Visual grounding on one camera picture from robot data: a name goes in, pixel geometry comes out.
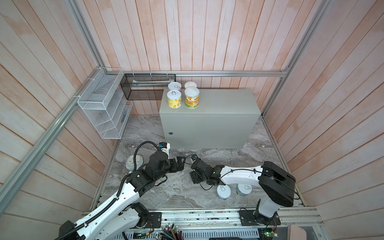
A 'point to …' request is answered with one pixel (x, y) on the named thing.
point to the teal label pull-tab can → (243, 189)
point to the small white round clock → (130, 163)
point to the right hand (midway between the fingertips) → (195, 172)
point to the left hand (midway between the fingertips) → (178, 162)
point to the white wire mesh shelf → (107, 108)
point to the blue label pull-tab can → (223, 191)
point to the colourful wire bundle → (168, 232)
